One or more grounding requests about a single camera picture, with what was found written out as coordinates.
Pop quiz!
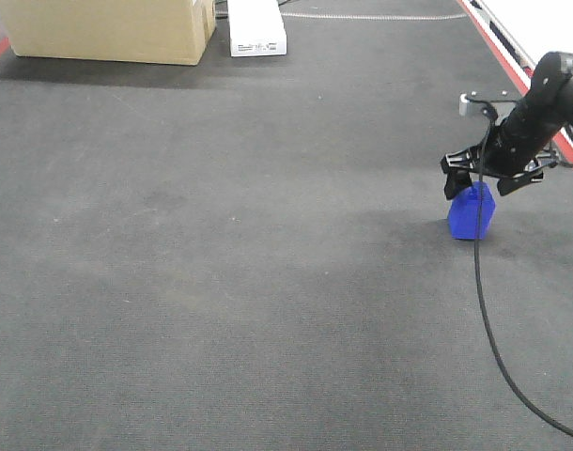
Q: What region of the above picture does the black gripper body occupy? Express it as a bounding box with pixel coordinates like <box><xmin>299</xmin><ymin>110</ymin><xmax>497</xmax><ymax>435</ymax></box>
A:
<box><xmin>440</xmin><ymin>101</ymin><xmax>569</xmax><ymax>180</ymax></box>

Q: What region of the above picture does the large brown cardboard box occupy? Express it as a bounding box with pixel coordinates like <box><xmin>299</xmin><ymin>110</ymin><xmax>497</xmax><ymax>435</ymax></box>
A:
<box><xmin>0</xmin><ymin>0</ymin><xmax>218</xmax><ymax>67</ymax></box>

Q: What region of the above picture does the long white carton box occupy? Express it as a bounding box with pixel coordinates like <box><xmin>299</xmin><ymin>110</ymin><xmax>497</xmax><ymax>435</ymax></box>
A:
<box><xmin>226</xmin><ymin>0</ymin><xmax>288</xmax><ymax>58</ymax></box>

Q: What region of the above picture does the small blue block with knob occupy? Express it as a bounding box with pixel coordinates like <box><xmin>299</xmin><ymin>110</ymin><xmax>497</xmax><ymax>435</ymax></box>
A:
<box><xmin>447</xmin><ymin>181</ymin><xmax>497</xmax><ymax>241</ymax></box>

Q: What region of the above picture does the thin black cable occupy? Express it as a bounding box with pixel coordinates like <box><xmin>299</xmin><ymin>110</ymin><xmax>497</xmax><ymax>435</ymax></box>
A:
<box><xmin>472</xmin><ymin>107</ymin><xmax>573</xmax><ymax>443</ymax></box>

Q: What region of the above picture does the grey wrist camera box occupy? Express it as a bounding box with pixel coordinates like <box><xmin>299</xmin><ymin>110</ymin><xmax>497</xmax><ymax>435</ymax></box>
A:
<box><xmin>458</xmin><ymin>91</ymin><xmax>522</xmax><ymax>118</ymax></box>

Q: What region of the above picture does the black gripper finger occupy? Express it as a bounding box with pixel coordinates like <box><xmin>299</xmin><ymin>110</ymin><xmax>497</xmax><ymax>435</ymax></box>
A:
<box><xmin>443</xmin><ymin>169</ymin><xmax>474</xmax><ymax>201</ymax></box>
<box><xmin>496</xmin><ymin>171</ymin><xmax>545</xmax><ymax>197</ymax></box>

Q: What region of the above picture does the long dark grey belt conveyor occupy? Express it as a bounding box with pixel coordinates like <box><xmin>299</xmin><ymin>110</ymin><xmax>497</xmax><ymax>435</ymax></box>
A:
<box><xmin>0</xmin><ymin>0</ymin><xmax>573</xmax><ymax>451</ymax></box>

